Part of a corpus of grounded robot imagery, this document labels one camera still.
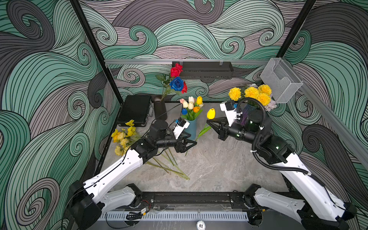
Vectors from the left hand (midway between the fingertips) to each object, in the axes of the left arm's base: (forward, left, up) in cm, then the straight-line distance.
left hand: (193, 138), depth 66 cm
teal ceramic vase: (+13, -1, -12) cm, 18 cm away
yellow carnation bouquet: (+25, -40, +7) cm, 48 cm away
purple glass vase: (+31, -38, -12) cm, 51 cm away
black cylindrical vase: (+34, +22, -16) cm, 43 cm away
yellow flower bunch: (+1, +12, -27) cm, 30 cm away
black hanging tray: (+49, -12, +4) cm, 51 cm away
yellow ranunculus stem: (-1, +16, -29) cm, 33 cm away
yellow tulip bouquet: (+19, 0, +1) cm, 19 cm away
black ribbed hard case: (+46, +44, -29) cm, 71 cm away
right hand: (+1, -5, +11) cm, 12 cm away
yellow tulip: (+1, +14, -28) cm, 32 cm away
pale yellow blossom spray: (+12, +43, -21) cm, 49 cm away
